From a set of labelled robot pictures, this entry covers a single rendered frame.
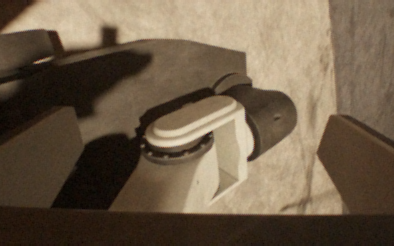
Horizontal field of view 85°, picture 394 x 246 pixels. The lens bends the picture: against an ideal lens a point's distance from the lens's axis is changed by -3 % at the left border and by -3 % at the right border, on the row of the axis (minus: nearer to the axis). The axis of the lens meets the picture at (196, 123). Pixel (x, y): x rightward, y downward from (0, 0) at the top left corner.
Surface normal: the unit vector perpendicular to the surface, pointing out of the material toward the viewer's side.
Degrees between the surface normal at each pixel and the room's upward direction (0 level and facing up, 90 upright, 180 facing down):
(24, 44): 37
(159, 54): 0
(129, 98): 0
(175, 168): 90
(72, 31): 0
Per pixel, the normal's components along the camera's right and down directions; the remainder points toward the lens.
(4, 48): 0.81, 0.13
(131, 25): 0.60, 0.29
